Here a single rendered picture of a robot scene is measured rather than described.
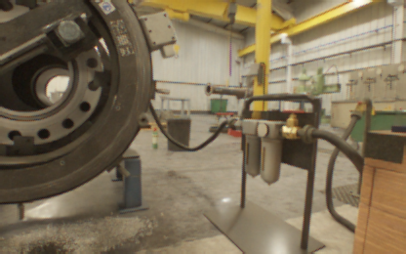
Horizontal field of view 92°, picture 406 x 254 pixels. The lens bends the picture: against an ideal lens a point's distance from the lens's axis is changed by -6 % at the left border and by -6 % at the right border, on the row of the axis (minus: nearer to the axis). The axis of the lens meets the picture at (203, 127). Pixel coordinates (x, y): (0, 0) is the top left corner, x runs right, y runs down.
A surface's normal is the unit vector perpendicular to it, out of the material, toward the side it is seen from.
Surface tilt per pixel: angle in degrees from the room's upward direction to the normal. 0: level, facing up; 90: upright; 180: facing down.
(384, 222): 90
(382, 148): 90
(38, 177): 90
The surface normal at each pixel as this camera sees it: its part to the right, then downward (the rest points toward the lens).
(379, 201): -0.89, 0.02
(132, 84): 0.46, 0.09
